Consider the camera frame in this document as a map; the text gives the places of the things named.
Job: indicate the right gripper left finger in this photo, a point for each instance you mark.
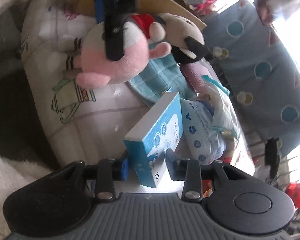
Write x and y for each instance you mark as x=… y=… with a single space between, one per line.
x=109 y=170

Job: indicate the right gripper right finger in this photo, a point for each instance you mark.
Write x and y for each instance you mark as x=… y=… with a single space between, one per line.
x=186 y=170

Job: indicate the blue white carton box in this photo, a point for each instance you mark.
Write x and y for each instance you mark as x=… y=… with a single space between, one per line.
x=160 y=129

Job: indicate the pink round plush toy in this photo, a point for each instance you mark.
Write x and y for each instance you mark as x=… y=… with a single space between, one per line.
x=97 y=71

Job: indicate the teal checkered towel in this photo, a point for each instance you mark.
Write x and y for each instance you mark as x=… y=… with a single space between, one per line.
x=159 y=76

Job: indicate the blue plastic wipes pack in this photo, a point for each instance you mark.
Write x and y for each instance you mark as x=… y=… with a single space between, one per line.
x=206 y=145

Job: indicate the brown cardboard box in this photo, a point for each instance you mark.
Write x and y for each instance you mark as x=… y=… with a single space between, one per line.
x=176 y=7

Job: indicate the checkered floral bedsheet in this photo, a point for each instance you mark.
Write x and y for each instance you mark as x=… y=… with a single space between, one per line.
x=79 y=124

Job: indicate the black haired plush doll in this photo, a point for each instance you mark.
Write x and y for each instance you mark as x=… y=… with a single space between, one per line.
x=186 y=40

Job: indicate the pink knitted cushion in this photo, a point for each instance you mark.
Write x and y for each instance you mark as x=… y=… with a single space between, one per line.
x=193 y=73

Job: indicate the blue dotted hanging blanket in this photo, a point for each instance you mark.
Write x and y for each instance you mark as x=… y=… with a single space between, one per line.
x=261 y=74

